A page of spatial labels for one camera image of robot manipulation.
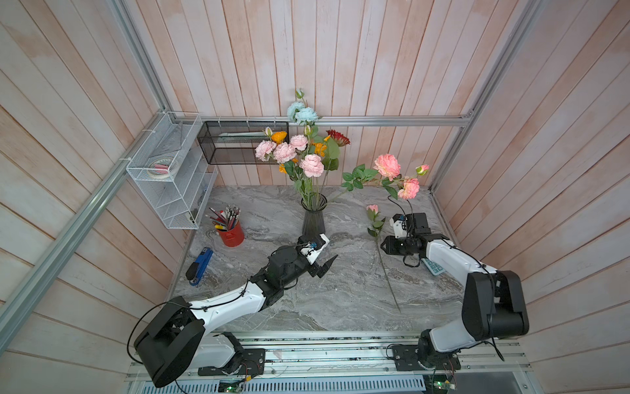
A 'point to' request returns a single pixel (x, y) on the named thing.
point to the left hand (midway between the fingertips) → (325, 247)
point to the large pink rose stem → (373, 212)
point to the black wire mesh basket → (235, 142)
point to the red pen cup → (226, 222)
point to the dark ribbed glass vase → (312, 203)
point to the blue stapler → (198, 268)
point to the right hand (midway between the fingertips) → (386, 243)
